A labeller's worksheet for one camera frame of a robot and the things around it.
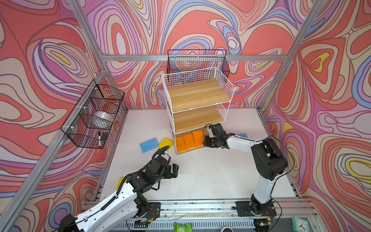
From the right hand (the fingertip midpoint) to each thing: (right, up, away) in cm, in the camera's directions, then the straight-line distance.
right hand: (204, 145), depth 96 cm
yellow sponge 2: (-37, -6, -44) cm, 58 cm away
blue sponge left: (-38, 0, 0) cm, 38 cm away
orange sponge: (-4, +5, 0) cm, 7 cm away
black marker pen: (-56, +7, -24) cm, 62 cm away
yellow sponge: (-27, +2, +2) cm, 27 cm away
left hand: (-19, -9, -18) cm, 27 cm away
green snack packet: (-16, -35, -29) cm, 48 cm away
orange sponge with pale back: (-16, 0, 0) cm, 16 cm away
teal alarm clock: (+42, -34, -29) cm, 61 cm away
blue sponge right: (+28, +6, +5) cm, 29 cm away
